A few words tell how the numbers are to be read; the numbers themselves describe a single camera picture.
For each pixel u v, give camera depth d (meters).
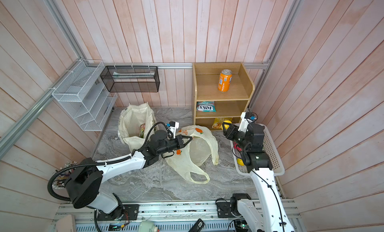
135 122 0.98
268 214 0.40
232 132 0.62
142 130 0.91
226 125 0.70
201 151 0.91
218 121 1.07
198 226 0.67
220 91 0.85
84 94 0.75
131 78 1.07
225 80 0.78
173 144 0.70
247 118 0.61
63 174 0.74
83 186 0.43
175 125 0.74
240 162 0.86
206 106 0.93
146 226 0.66
